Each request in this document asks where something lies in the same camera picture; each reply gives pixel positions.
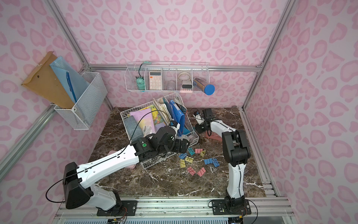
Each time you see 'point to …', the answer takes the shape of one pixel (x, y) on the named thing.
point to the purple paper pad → (146, 123)
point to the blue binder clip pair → (212, 161)
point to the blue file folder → (180, 116)
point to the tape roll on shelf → (182, 73)
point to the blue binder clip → (182, 156)
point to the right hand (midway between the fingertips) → (198, 125)
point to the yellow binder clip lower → (182, 163)
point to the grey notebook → (131, 124)
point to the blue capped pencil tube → (208, 89)
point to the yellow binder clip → (189, 159)
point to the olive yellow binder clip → (203, 153)
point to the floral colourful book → (157, 118)
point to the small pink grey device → (187, 87)
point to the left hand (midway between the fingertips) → (183, 139)
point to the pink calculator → (155, 80)
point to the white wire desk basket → (165, 110)
